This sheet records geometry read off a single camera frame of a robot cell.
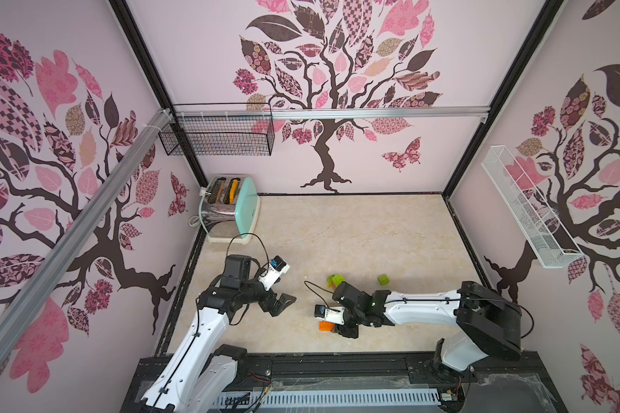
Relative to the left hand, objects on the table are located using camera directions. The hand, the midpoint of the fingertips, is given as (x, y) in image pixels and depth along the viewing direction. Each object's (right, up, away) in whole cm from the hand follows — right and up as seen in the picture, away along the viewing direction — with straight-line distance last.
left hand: (281, 294), depth 77 cm
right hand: (+17, -12, +6) cm, 21 cm away
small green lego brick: (+35, +1, +14) cm, 38 cm away
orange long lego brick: (+14, -12, +4) cm, 19 cm away
